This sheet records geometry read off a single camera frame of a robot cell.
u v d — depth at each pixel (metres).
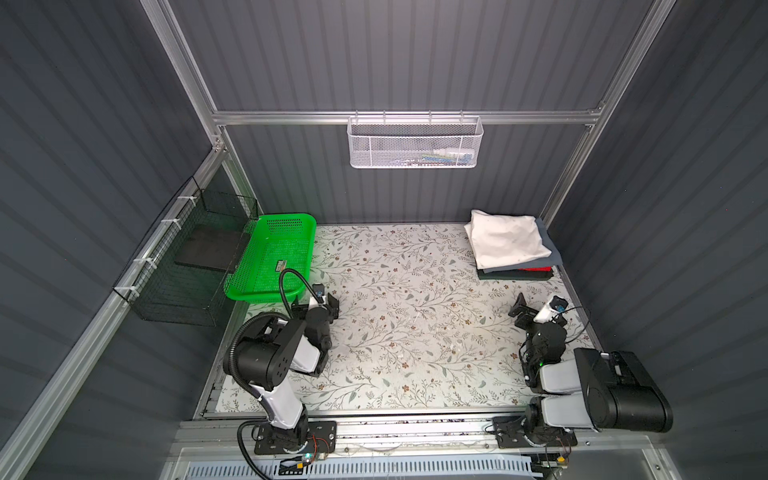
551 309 0.74
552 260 0.97
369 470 0.77
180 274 0.72
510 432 0.74
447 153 0.91
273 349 0.48
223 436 0.76
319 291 0.80
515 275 1.02
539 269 1.00
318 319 0.73
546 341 0.72
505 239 1.04
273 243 1.15
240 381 0.47
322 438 0.72
